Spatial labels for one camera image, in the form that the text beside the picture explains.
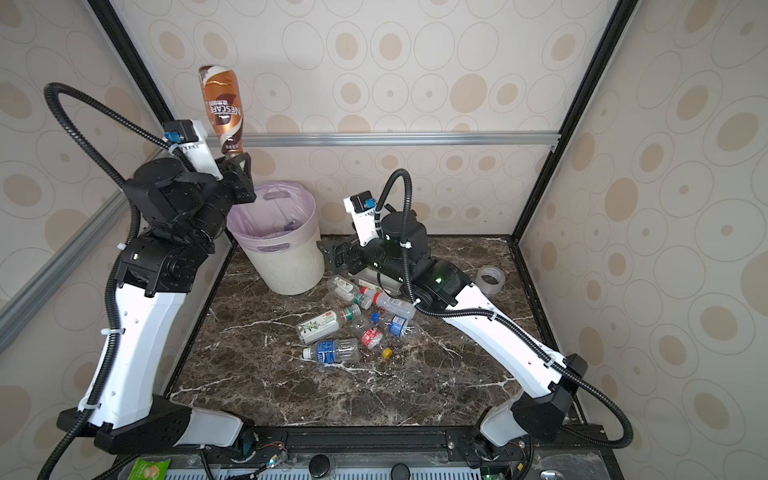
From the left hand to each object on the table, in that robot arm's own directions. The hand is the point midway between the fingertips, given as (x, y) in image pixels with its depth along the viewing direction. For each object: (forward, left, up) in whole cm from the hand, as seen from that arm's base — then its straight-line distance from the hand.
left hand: (241, 150), depth 53 cm
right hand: (-6, -16, -15) cm, 22 cm away
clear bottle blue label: (-16, -10, -52) cm, 56 cm away
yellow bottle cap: (-16, -25, -54) cm, 62 cm away
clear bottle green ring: (+5, -12, -53) cm, 55 cm away
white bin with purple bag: (+26, +12, -44) cm, 53 cm away
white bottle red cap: (-2, -30, -53) cm, 61 cm away
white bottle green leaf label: (-8, -5, -53) cm, 54 cm away
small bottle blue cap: (-8, -28, -53) cm, 61 cm away
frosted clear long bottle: (+11, -20, -55) cm, 60 cm away
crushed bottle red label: (-11, -21, -53) cm, 58 cm away
